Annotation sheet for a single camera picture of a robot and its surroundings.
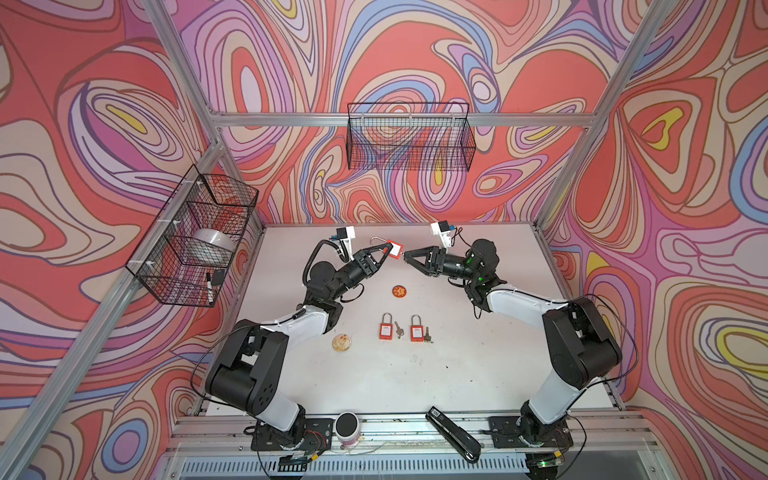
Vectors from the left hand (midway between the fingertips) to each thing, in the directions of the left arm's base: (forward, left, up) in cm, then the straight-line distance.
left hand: (395, 250), depth 73 cm
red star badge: (+7, -2, -30) cm, 31 cm away
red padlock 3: (-8, -7, -29) cm, 31 cm away
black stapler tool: (-39, -17, -24) cm, 48 cm away
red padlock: (0, 0, 0) cm, 1 cm away
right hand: (0, -3, -5) cm, 6 cm away
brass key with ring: (-8, -2, -29) cm, 31 cm away
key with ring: (-10, -10, -30) cm, 34 cm away
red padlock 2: (-7, +2, -28) cm, 29 cm away
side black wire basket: (-1, +52, 0) cm, 52 cm away
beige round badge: (-12, +16, -29) cm, 35 cm away
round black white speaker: (-35, +12, -25) cm, 45 cm away
